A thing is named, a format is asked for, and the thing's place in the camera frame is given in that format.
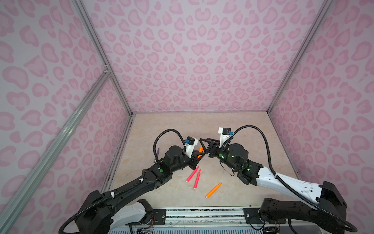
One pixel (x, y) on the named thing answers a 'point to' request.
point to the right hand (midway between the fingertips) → (202, 139)
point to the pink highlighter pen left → (192, 174)
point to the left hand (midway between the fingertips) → (204, 152)
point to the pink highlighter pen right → (197, 179)
